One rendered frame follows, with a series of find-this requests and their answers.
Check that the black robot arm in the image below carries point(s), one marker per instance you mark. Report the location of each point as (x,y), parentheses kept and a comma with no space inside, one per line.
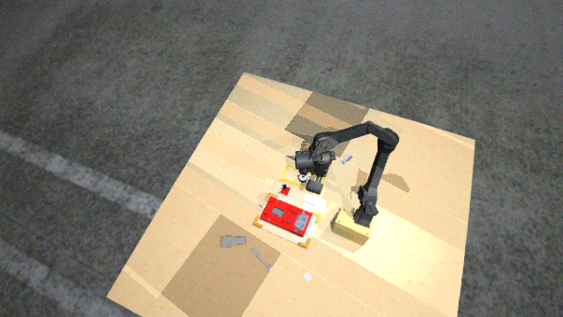
(319,155)

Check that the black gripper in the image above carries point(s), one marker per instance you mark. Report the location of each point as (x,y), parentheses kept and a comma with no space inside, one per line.
(315,186)

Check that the black tyre with grey hub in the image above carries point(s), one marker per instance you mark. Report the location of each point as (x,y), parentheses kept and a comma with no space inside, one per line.
(302,180)

